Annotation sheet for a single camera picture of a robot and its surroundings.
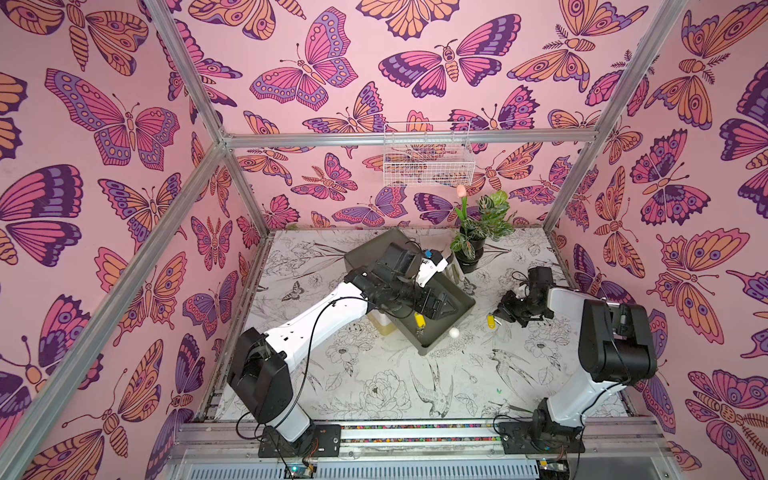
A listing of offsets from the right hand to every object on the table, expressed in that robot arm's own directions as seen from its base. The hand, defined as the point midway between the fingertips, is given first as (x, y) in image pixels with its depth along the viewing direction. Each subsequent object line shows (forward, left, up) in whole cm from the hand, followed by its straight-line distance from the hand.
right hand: (490, 310), depth 96 cm
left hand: (-11, +17, +22) cm, 30 cm away
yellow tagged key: (-4, 0, -1) cm, 4 cm away
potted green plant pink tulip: (+18, +5, +23) cm, 30 cm away
